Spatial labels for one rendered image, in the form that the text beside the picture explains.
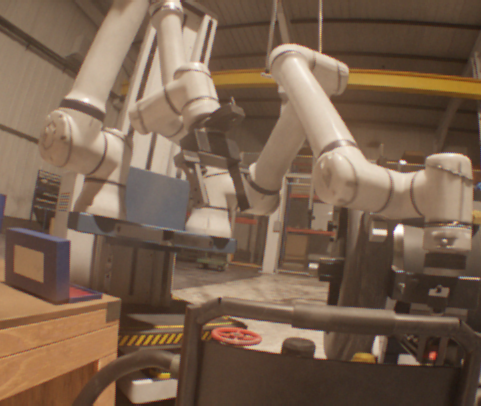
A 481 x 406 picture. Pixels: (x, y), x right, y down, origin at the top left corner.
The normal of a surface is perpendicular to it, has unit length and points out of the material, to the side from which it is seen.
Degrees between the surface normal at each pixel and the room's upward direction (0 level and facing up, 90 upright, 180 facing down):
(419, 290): 90
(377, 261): 86
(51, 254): 96
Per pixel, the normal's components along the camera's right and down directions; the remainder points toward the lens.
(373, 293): -0.25, -0.03
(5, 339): 0.97, 0.10
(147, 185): 0.69, -0.01
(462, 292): -0.65, -0.19
